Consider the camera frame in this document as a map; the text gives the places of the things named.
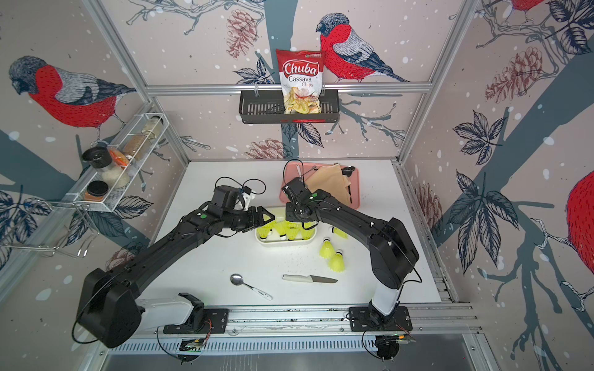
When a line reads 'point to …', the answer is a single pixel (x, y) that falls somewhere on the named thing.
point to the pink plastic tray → (295, 170)
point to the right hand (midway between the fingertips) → (290, 214)
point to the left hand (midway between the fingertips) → (272, 216)
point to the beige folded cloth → (331, 179)
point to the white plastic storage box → (274, 239)
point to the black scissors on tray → (347, 171)
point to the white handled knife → (309, 278)
